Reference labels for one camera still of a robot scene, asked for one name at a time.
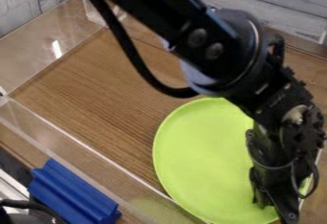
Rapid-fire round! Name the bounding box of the clear acrylic corner bracket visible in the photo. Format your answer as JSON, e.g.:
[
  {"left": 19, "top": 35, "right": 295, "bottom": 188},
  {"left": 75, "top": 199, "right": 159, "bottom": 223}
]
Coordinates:
[{"left": 83, "top": 0, "right": 128, "bottom": 27}]

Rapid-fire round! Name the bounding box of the green plate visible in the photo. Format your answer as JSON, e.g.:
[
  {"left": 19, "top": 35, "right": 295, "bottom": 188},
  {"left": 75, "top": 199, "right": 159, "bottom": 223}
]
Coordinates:
[{"left": 152, "top": 97, "right": 316, "bottom": 224}]

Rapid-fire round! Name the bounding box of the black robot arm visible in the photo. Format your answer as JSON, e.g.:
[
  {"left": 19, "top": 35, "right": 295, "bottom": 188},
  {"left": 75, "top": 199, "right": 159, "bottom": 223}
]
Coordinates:
[{"left": 89, "top": 0, "right": 327, "bottom": 224}]

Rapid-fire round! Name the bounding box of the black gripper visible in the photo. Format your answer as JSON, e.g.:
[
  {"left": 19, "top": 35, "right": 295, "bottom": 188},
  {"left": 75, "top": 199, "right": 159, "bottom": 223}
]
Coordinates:
[{"left": 247, "top": 104, "right": 325, "bottom": 224}]

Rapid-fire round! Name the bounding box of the clear acrylic enclosure wall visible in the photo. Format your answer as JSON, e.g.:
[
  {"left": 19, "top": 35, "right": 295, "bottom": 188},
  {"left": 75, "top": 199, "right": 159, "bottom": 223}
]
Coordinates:
[{"left": 0, "top": 87, "right": 207, "bottom": 224}]

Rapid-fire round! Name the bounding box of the blue plastic clamp block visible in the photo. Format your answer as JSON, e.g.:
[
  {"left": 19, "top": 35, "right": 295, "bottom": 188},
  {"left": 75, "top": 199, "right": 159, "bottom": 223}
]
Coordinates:
[{"left": 28, "top": 159, "right": 121, "bottom": 224}]

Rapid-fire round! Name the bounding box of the black cable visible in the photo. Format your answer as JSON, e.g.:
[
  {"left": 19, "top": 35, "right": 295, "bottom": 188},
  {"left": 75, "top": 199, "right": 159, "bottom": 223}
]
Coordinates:
[{"left": 0, "top": 197, "right": 52, "bottom": 224}]

